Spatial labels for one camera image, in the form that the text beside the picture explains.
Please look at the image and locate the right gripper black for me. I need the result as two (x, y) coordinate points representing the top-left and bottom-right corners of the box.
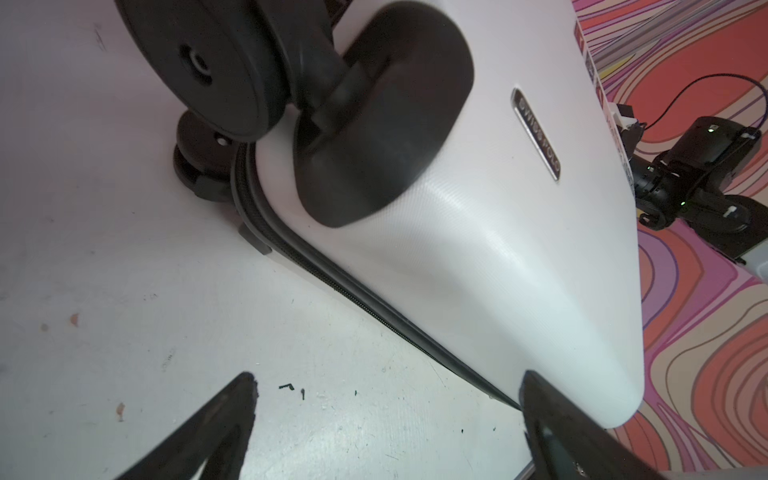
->
(617, 104), (762, 231)

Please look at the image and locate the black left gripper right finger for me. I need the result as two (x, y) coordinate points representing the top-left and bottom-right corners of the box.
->
(519, 370), (662, 480)

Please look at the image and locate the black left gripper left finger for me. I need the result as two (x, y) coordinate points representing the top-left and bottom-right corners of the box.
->
(119, 372), (258, 479)

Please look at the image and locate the black suitcase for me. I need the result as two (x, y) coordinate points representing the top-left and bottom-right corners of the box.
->
(117, 1), (645, 428)

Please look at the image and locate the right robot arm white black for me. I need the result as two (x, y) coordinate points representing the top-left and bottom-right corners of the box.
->
(609, 103), (767, 281)

